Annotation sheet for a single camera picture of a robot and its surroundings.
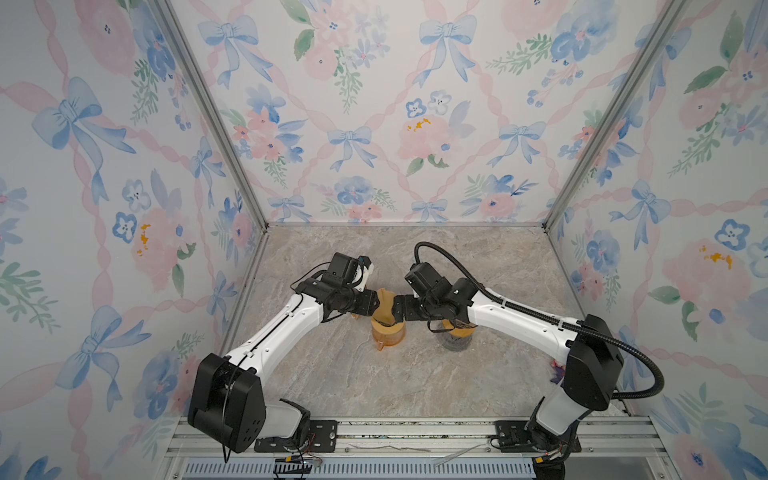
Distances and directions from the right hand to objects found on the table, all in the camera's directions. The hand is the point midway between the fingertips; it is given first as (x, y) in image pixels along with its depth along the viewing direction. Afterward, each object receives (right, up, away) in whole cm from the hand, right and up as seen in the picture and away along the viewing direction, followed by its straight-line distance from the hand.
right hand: (403, 308), depth 83 cm
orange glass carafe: (-5, -11, +9) cm, 15 cm away
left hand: (-9, +3, 0) cm, 9 cm away
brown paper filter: (-5, -1, -2) cm, 6 cm away
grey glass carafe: (+14, -10, +3) cm, 18 cm away
